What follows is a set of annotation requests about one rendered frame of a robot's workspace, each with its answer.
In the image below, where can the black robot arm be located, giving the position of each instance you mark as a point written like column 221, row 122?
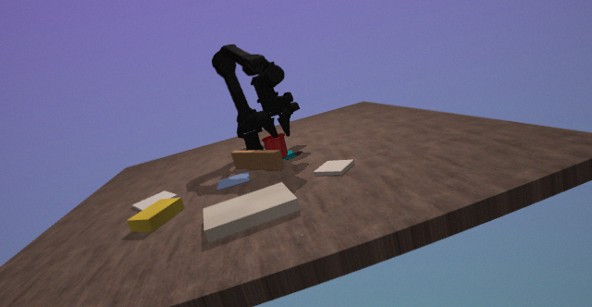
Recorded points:
column 270, row 75

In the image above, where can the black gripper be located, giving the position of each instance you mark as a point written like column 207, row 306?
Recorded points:
column 264, row 117

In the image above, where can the yellow rectangular block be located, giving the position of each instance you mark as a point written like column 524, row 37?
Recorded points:
column 151, row 218

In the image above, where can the brown rectangular block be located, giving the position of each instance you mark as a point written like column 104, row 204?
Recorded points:
column 258, row 160

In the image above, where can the beige rectangular block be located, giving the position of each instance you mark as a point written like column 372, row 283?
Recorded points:
column 224, row 219

